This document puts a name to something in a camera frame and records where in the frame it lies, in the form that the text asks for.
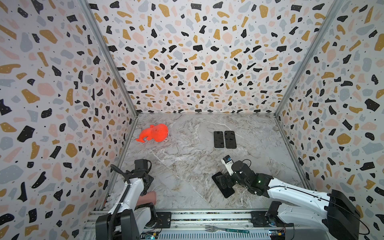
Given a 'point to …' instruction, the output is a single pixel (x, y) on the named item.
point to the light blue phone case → (218, 140)
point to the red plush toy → (157, 133)
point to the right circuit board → (277, 234)
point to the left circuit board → (149, 235)
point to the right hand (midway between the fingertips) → (220, 171)
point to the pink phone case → (150, 197)
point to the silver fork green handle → (211, 228)
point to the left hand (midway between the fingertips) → (147, 181)
